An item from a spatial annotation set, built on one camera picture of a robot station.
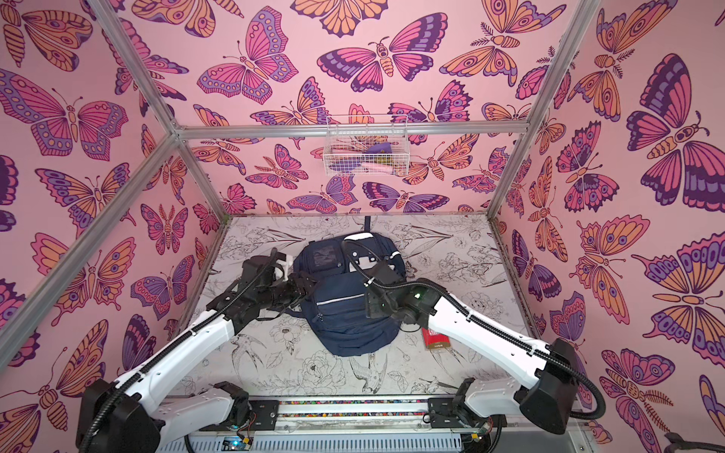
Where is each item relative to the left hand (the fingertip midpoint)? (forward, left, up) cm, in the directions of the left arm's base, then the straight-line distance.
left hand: (322, 284), depth 78 cm
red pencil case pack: (-8, -33, -19) cm, 39 cm away
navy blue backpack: (+15, -4, -12) cm, 19 cm away
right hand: (-4, -16, -1) cm, 16 cm away
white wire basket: (+45, -12, +15) cm, 49 cm away
